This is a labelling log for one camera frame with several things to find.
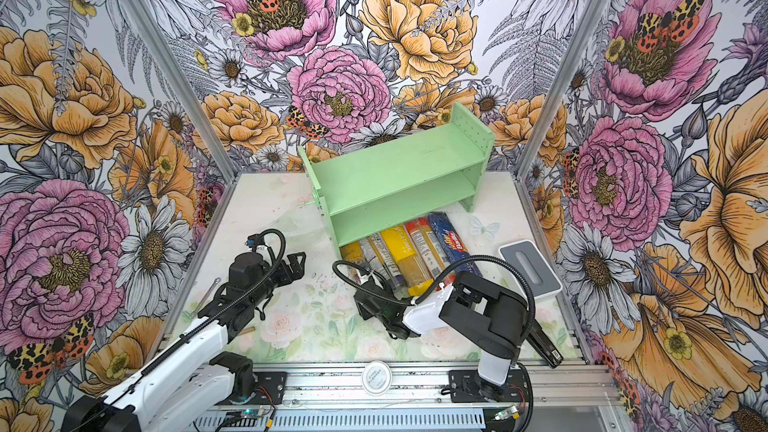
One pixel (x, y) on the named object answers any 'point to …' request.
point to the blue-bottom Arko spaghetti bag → (354, 253)
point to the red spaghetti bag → (426, 246)
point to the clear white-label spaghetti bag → (372, 256)
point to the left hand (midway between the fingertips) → (292, 267)
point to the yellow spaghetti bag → (407, 261)
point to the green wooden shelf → (369, 187)
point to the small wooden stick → (208, 294)
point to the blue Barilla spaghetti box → (451, 243)
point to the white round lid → (377, 378)
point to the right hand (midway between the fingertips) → (367, 299)
